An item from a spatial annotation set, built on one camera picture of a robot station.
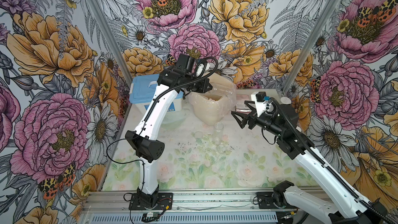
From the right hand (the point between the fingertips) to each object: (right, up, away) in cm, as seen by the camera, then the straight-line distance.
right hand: (238, 110), depth 69 cm
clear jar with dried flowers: (-7, -12, +14) cm, 20 cm away
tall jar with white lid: (+34, +5, +25) cm, 43 cm away
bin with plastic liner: (-12, +1, +12) cm, 17 cm away
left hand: (-12, +8, +5) cm, 16 cm away
